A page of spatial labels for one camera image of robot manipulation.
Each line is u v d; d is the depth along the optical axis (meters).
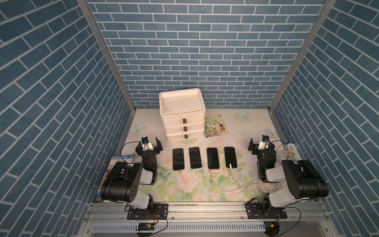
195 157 0.92
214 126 1.09
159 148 0.85
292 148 0.96
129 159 0.91
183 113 0.85
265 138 0.77
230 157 0.93
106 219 0.72
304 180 0.46
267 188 0.81
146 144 0.74
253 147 0.83
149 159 0.68
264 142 0.77
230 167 0.85
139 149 0.79
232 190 0.81
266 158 0.70
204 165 0.89
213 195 0.79
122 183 0.44
